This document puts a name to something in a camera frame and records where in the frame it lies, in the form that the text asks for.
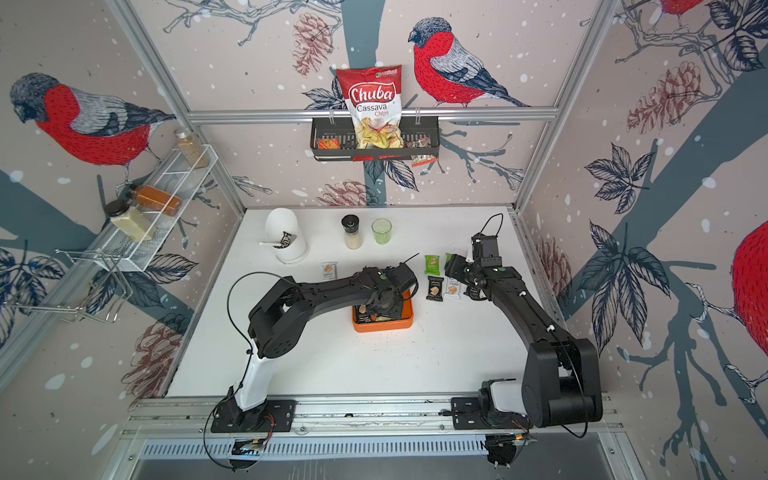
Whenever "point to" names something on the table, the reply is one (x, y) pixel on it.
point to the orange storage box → (404, 323)
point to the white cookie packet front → (329, 271)
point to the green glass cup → (382, 228)
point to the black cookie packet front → (363, 315)
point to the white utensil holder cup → (279, 220)
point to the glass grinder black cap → (350, 223)
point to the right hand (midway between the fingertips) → (452, 264)
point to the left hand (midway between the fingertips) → (397, 308)
